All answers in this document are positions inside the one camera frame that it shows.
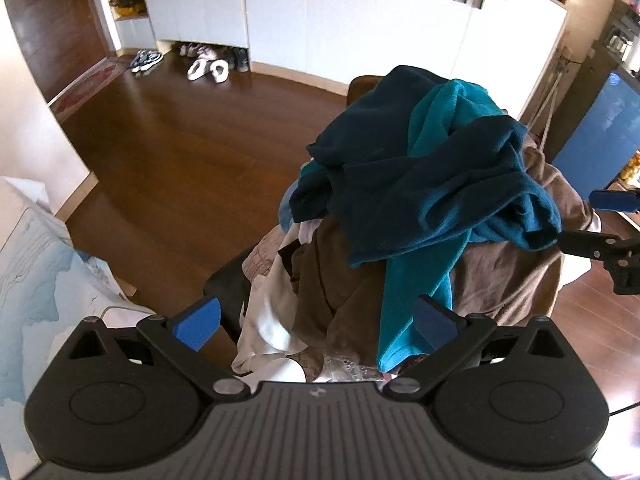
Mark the blue screen panel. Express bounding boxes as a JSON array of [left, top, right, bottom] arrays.
[[552, 72, 640, 202]]

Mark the navy and teal sweater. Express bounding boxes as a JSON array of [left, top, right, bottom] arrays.
[[289, 64, 564, 374]]

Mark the dark shelf unit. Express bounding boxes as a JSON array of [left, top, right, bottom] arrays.
[[584, 0, 640, 77]]

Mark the brown leather chair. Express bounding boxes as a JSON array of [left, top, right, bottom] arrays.
[[347, 75, 396, 112]]

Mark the white garment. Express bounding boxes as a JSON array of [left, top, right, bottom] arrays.
[[231, 219, 328, 387]]

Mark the yellow bag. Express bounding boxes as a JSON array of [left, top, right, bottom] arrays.
[[111, 0, 146, 19]]

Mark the metal stand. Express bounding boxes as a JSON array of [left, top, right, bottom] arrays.
[[527, 44, 574, 152]]

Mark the red patterned rug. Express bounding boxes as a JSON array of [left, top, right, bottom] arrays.
[[47, 56, 132, 122]]

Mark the brown wooden door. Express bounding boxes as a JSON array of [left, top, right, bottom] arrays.
[[0, 0, 118, 104]]

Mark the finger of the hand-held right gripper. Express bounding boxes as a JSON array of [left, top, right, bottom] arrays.
[[588, 184, 640, 214], [556, 229, 640, 296]]

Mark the pinkish plaid cloth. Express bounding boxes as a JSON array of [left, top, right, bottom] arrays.
[[242, 224, 287, 277]]

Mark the dark brown garment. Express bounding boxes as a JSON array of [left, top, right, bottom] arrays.
[[277, 214, 387, 367]]

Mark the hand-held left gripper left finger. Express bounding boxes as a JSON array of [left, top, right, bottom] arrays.
[[66, 297, 252, 404]]

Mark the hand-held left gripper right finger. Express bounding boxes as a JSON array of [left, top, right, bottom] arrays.
[[381, 293, 572, 403]]

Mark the taupe brown garment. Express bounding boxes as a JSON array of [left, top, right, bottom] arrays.
[[447, 132, 599, 333]]

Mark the white wardrobe with black handles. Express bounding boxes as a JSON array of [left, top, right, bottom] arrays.
[[102, 0, 571, 122]]

